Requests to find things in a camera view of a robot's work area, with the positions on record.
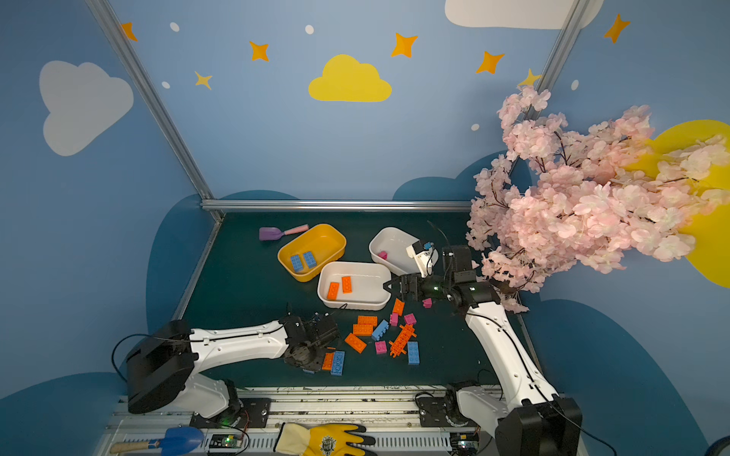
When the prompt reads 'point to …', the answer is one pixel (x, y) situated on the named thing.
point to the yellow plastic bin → (327, 244)
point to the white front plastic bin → (357, 285)
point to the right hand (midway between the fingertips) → (398, 281)
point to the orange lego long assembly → (397, 347)
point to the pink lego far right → (427, 303)
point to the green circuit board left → (225, 441)
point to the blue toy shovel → (176, 441)
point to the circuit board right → (465, 443)
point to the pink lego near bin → (393, 319)
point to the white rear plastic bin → (388, 247)
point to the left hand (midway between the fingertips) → (317, 359)
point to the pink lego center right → (411, 318)
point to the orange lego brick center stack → (365, 325)
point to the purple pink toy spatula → (270, 234)
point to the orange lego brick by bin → (398, 306)
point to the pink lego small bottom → (380, 347)
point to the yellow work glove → (318, 439)
